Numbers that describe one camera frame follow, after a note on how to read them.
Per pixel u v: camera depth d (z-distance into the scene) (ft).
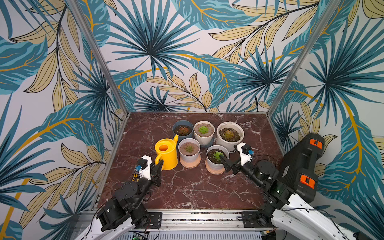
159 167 2.14
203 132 3.11
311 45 2.67
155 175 1.89
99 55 2.76
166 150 2.10
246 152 1.86
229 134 3.05
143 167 1.76
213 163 2.67
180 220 2.45
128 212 1.85
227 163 2.02
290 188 1.75
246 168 2.01
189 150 2.87
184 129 3.19
